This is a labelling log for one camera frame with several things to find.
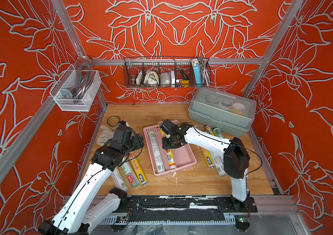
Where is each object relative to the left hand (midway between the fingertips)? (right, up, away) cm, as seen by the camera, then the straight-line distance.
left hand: (137, 138), depth 73 cm
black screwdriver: (+27, +39, +21) cm, 52 cm away
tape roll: (-26, +8, +37) cm, 46 cm away
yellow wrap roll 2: (+45, +2, +27) cm, 52 cm away
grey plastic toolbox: (+52, +15, +15) cm, 56 cm away
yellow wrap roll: (+1, -24, +6) cm, 24 cm away
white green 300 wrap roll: (-11, -24, +4) cm, 26 cm away
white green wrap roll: (+9, -11, +14) cm, 20 cm away
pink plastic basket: (+26, -15, +16) cm, 34 cm away
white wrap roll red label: (-5, -22, +6) cm, 23 cm away
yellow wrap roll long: (+17, -9, +6) cm, 20 cm away
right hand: (+12, -7, +10) cm, 18 cm away
